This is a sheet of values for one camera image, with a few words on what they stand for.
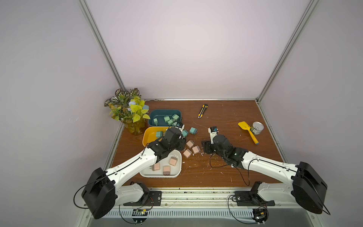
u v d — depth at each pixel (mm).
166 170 812
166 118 1056
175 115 1079
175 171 816
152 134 987
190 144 921
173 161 852
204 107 1137
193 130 977
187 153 881
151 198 726
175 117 1066
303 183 401
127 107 825
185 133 971
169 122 1009
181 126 716
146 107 1174
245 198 726
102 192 396
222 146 610
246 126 1004
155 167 832
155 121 1032
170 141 601
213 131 724
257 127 958
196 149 895
